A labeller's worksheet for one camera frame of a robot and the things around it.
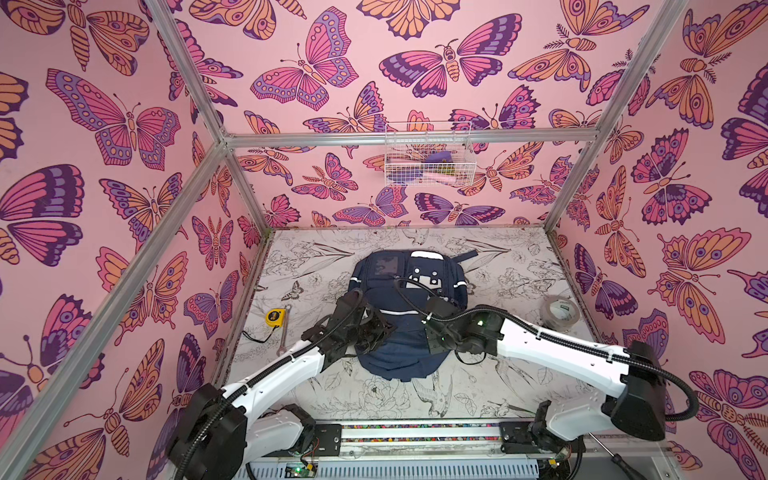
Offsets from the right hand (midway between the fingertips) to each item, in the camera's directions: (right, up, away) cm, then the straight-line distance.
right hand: (431, 334), depth 77 cm
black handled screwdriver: (+43, -27, -7) cm, 51 cm away
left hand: (-8, +3, +2) cm, 8 cm away
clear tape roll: (+43, +2, +18) cm, 47 cm away
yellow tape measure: (-47, +1, +17) cm, 50 cm away
